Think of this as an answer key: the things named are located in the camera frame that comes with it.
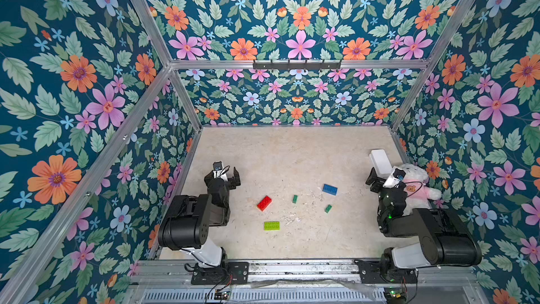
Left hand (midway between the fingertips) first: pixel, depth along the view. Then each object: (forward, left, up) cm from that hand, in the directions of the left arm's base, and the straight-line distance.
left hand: (224, 168), depth 92 cm
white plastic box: (+2, -75, -7) cm, 75 cm away
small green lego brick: (-14, -30, -8) cm, 34 cm away
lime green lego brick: (-24, -20, -9) cm, 33 cm away
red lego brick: (-15, -17, -8) cm, 24 cm away
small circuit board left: (-46, -1, -11) cm, 47 cm away
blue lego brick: (-10, -47, -8) cm, 48 cm away
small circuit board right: (-50, -61, -11) cm, 80 cm away
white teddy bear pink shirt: (-20, -79, 0) cm, 82 cm away
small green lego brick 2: (-19, -44, -9) cm, 49 cm away
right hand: (-9, -69, +3) cm, 70 cm away
